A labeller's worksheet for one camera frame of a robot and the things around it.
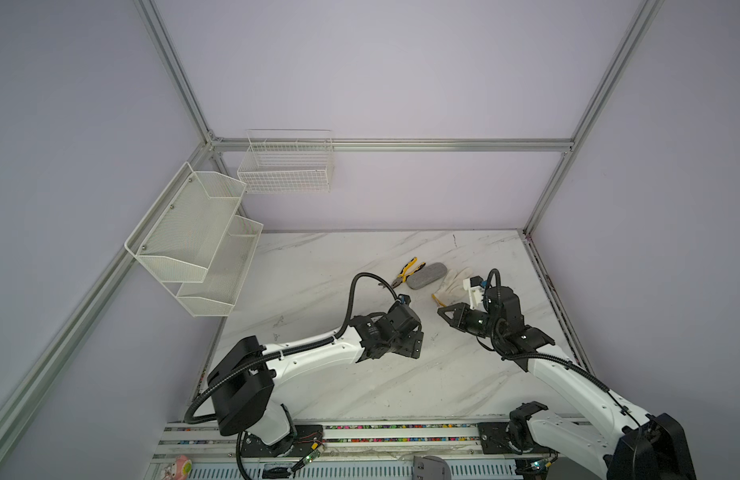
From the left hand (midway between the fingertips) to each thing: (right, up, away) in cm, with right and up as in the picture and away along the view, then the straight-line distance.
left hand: (405, 340), depth 80 cm
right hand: (+9, +8, -1) cm, 12 cm away
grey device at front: (+5, -27, -11) cm, 30 cm away
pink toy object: (-53, -26, -13) cm, 60 cm away
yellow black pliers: (+2, +17, +27) cm, 32 cm away
